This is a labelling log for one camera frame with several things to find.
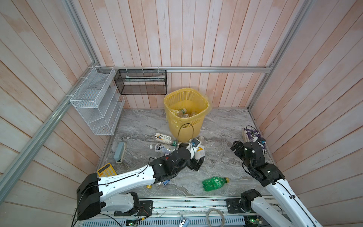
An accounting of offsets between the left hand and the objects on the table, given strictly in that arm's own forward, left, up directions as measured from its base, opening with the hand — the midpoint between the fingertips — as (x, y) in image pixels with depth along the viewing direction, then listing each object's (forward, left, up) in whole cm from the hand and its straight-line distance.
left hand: (197, 154), depth 72 cm
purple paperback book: (+25, -43, -19) cm, 53 cm away
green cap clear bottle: (+37, +9, -8) cm, 38 cm away
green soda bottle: (-9, -11, -18) cm, 23 cm away
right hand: (+6, -24, -2) cm, 25 cm away
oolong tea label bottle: (+11, +20, -15) cm, 27 cm away
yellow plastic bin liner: (+42, +4, -6) cm, 43 cm away
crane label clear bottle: (+19, +19, -15) cm, 31 cm away
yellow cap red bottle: (-11, +27, -19) cm, 34 cm away
